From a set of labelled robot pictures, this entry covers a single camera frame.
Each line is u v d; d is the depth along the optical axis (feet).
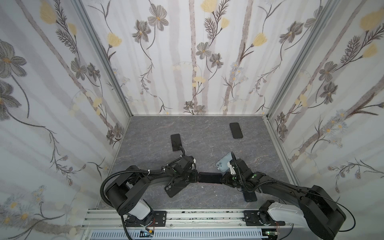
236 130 3.69
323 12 2.35
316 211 1.37
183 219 2.46
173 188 2.72
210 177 2.78
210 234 2.30
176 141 3.42
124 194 1.45
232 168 2.35
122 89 3.45
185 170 2.32
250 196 2.65
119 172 1.46
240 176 2.20
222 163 3.06
